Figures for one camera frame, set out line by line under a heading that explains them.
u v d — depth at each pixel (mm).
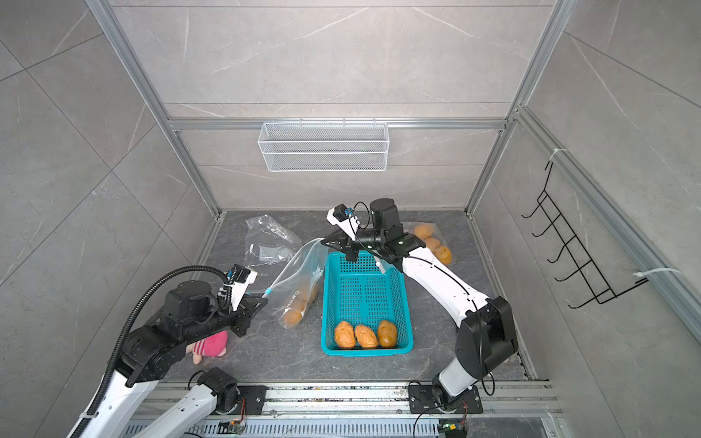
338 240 673
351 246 645
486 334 428
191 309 469
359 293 949
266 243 1070
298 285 651
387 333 806
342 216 616
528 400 759
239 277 544
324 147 1001
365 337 796
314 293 831
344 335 805
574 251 673
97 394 394
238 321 561
